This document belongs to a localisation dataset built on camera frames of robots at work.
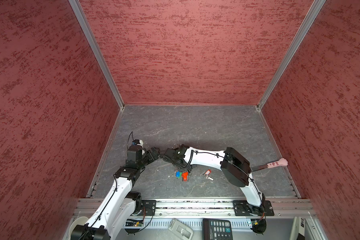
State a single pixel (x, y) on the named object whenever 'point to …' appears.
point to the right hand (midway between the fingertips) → (188, 169)
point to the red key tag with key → (207, 173)
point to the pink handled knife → (282, 162)
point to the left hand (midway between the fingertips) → (154, 155)
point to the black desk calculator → (215, 229)
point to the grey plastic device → (179, 230)
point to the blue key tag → (177, 174)
